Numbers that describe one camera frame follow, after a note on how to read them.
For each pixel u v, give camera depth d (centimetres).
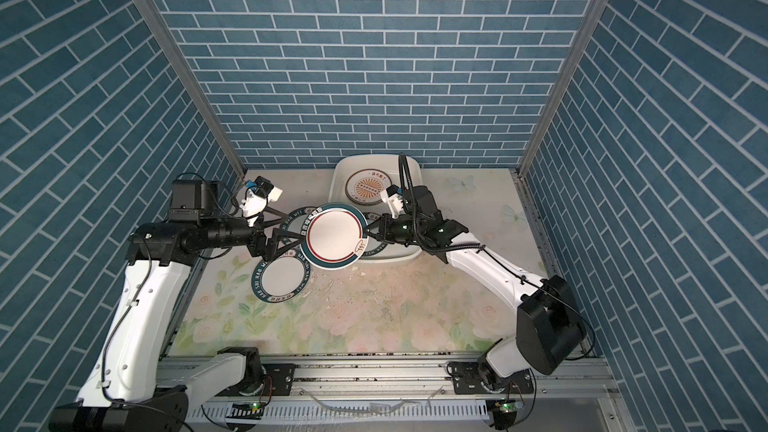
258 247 56
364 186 114
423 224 62
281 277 91
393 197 73
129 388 36
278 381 73
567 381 74
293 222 79
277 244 57
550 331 42
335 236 77
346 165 112
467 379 74
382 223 68
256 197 55
